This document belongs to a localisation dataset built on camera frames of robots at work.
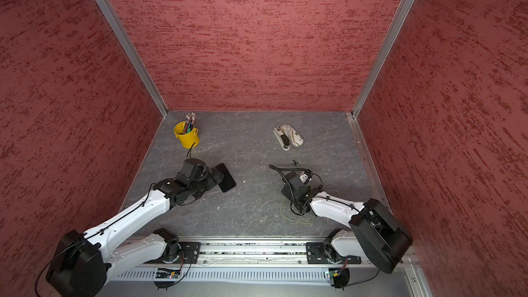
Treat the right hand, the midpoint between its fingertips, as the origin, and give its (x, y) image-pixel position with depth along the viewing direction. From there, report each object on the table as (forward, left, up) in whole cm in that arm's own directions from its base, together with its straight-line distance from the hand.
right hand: (285, 192), depth 90 cm
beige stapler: (+28, 0, +4) cm, 28 cm away
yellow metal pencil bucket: (+27, +48, +7) cm, 55 cm away
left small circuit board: (-29, +46, -1) cm, 54 cm away
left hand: (+1, +29, +9) cm, 31 cm away
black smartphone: (+6, +26, +1) cm, 27 cm away
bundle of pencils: (+30, +44, +18) cm, 56 cm away
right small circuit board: (-30, -16, -1) cm, 34 cm away
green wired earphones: (-17, -7, +22) cm, 28 cm away
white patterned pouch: (+29, -6, +3) cm, 30 cm away
